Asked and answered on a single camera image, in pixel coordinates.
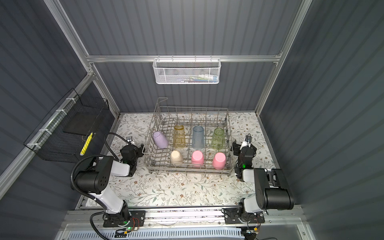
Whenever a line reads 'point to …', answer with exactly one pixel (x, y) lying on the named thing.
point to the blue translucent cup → (198, 137)
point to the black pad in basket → (82, 122)
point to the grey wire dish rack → (189, 141)
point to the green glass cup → (218, 138)
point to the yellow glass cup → (179, 137)
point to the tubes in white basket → (203, 78)
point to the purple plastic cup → (160, 140)
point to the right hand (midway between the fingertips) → (246, 142)
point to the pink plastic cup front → (197, 158)
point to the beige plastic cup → (175, 157)
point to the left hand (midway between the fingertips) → (136, 145)
